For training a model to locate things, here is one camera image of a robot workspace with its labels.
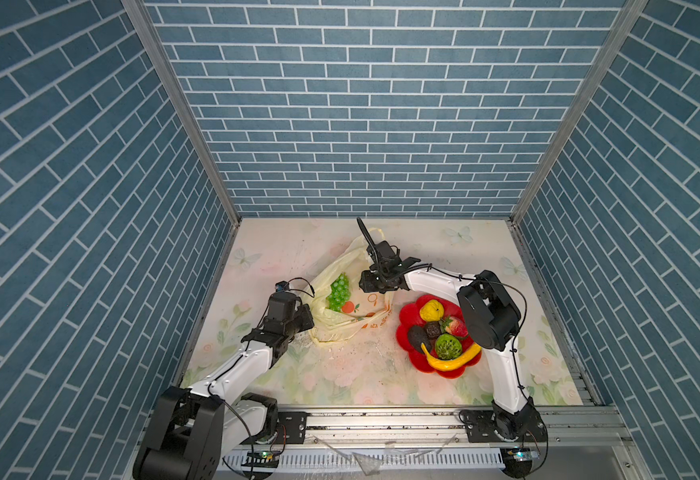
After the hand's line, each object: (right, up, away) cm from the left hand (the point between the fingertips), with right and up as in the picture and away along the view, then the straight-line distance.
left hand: (310, 309), depth 89 cm
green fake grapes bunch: (+9, +4, +5) cm, 11 cm away
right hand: (+15, +8, +9) cm, 19 cm away
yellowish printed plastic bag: (+16, -2, +5) cm, 17 cm away
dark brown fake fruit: (+36, -5, -4) cm, 37 cm away
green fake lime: (+39, -8, -9) cm, 41 cm away
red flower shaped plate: (+31, -3, +2) cm, 31 cm away
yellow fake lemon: (+37, 0, -1) cm, 37 cm away
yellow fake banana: (+40, -12, -10) cm, 43 cm away
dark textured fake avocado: (+32, -6, -5) cm, 33 cm away
